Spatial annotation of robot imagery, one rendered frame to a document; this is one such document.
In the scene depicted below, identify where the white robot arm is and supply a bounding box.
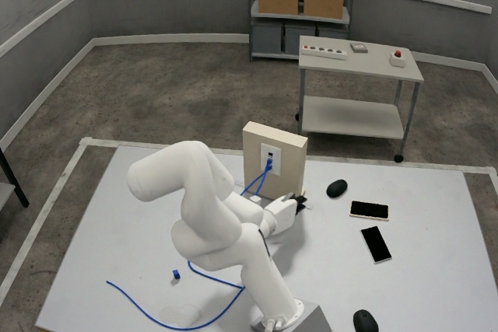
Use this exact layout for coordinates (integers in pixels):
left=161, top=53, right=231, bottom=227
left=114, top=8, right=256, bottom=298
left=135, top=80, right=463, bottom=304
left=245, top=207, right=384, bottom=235
left=127, top=142, right=304, bottom=332

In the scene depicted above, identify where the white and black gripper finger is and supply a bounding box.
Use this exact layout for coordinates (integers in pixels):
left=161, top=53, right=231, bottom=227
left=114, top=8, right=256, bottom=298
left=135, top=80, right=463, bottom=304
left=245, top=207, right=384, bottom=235
left=282, top=191, right=307, bottom=204
left=295, top=203, right=306, bottom=215

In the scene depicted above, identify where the beige mounting board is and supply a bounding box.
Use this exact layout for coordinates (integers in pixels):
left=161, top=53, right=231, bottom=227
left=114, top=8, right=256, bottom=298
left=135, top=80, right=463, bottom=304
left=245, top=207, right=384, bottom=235
left=243, top=121, right=307, bottom=200

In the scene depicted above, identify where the black computer mouse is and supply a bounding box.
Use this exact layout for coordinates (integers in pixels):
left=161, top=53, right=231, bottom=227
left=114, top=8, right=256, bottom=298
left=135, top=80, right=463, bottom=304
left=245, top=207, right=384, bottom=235
left=326, top=180, right=348, bottom=197
left=353, top=309, right=379, bottom=332

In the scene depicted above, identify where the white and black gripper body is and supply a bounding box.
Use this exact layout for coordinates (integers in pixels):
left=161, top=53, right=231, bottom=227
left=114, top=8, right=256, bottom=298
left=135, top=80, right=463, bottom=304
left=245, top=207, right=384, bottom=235
left=263, top=195, right=296, bottom=235

